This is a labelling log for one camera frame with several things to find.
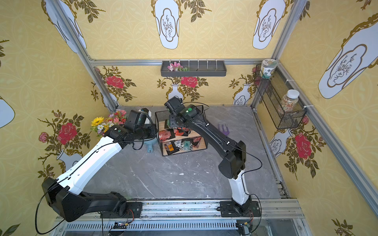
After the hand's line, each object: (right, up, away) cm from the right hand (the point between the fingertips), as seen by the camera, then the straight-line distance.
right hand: (181, 118), depth 83 cm
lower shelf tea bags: (+2, -17, +12) cm, 21 cm away
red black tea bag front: (-9, -10, 0) cm, 13 cm away
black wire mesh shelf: (-5, -13, 0) cm, 14 cm away
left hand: (-15, -6, -5) cm, 17 cm away
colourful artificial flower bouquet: (-47, -4, +2) cm, 47 cm away
